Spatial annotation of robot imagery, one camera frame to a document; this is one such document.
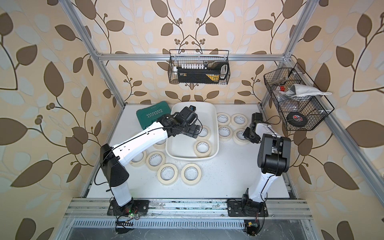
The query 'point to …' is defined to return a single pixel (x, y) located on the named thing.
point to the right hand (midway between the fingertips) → (249, 137)
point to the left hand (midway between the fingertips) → (193, 128)
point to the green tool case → (146, 115)
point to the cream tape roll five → (223, 118)
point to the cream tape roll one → (191, 173)
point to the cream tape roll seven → (238, 138)
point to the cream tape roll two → (202, 148)
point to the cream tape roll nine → (225, 133)
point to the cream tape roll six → (239, 120)
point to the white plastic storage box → (182, 147)
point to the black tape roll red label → (296, 119)
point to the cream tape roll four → (155, 159)
